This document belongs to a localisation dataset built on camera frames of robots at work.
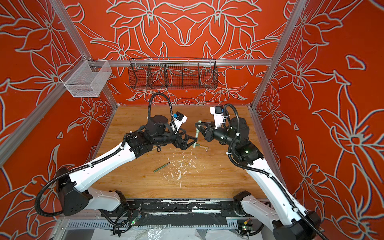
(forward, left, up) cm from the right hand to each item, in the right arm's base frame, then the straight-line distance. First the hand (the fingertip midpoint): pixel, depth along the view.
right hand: (196, 122), depth 63 cm
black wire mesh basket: (+48, +16, -6) cm, 51 cm away
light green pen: (-2, -1, -2) cm, 3 cm away
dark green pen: (-5, +20, -36) cm, 41 cm away
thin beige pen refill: (+8, -5, -35) cm, 36 cm away
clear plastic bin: (+38, +70, -3) cm, 79 cm away
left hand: (-1, +3, -7) cm, 8 cm away
